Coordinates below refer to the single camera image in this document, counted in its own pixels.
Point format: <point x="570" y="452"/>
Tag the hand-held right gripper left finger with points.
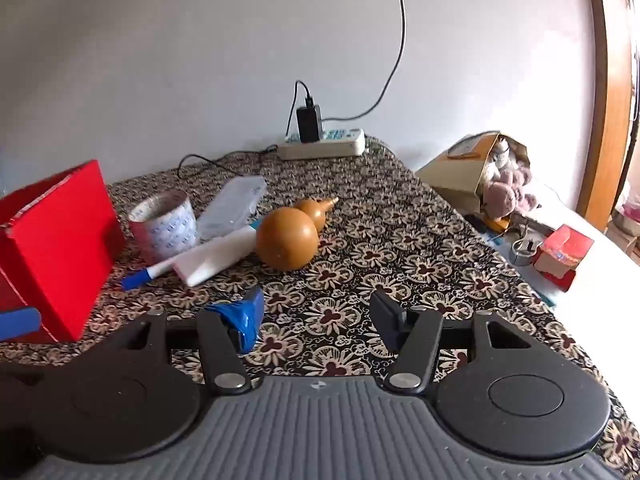
<point x="246" y="321"/>

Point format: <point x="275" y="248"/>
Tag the white power strip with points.
<point x="335" y="145"/>

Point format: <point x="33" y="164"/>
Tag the brown gourd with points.
<point x="287" y="237"/>

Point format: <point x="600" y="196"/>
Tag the floral tablecloth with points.
<point x="400" y="240"/>

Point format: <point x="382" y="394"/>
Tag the red cardboard box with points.
<point x="55" y="240"/>

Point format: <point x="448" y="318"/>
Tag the orange box with tape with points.
<point x="455" y="170"/>

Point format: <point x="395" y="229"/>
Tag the wooden door frame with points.
<point x="605" y="85"/>

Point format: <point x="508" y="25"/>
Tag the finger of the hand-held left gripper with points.
<point x="17" y="324"/>

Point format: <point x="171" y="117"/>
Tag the pink plush toy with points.
<point x="502" y="192"/>

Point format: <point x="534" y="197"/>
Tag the black charger plug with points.
<point x="309" y="122"/>

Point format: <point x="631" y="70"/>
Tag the white plush toy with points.
<point x="500" y="155"/>

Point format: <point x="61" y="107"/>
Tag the blue and white pen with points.
<point x="145" y="275"/>

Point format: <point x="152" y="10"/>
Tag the small red carton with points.
<point x="565" y="255"/>

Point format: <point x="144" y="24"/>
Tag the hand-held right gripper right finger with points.
<point x="386" y="317"/>

